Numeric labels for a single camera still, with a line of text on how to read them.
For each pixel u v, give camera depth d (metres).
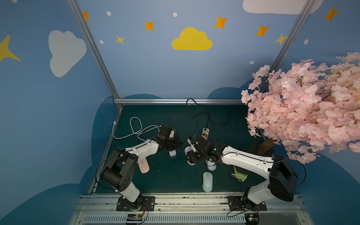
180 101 1.14
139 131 1.04
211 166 0.86
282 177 0.43
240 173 0.83
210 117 1.15
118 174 0.45
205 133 0.96
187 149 0.82
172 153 0.91
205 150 0.63
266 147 0.86
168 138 0.77
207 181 0.80
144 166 0.86
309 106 0.55
